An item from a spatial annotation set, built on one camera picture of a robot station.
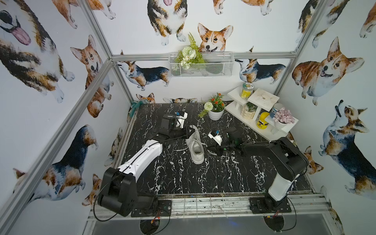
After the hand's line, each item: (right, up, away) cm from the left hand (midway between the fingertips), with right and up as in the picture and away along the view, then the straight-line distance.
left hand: (193, 126), depth 82 cm
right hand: (+11, -10, +9) cm, 17 cm away
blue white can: (+48, +11, +4) cm, 50 cm away
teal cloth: (-49, +15, +39) cm, 65 cm away
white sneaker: (+1, -13, +6) cm, 14 cm away
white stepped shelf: (+45, +15, +11) cm, 48 cm away
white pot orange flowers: (+17, +12, +21) cm, 29 cm away
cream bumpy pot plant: (+39, +9, +26) cm, 48 cm away
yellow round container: (+46, 0, +18) cm, 49 cm away
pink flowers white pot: (+48, +5, -2) cm, 48 cm away
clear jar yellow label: (+35, +23, +16) cm, 45 cm away
